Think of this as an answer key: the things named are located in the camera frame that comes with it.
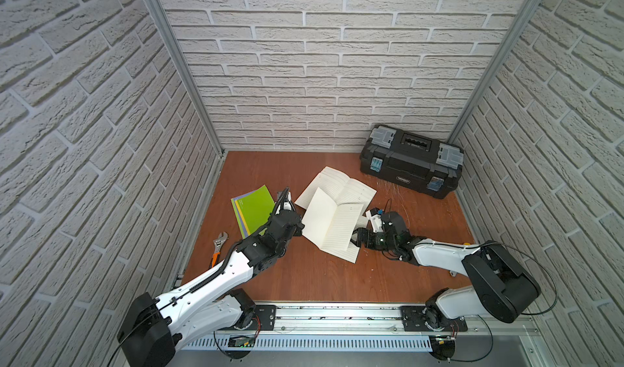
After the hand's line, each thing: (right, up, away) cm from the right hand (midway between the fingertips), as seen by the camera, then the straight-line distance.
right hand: (356, 238), depth 88 cm
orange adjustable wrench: (-52, -2, 0) cm, 52 cm away
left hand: (-21, +13, -9) cm, 27 cm away
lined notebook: (-8, +11, +9) cm, 16 cm away
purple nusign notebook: (-46, +9, +9) cm, 48 cm away
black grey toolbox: (+25, +29, +6) cm, 39 cm away
